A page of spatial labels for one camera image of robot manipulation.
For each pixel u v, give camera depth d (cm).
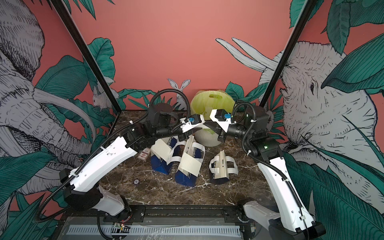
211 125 57
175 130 49
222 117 43
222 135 50
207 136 89
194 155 77
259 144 43
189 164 68
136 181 85
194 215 75
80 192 40
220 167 64
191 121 48
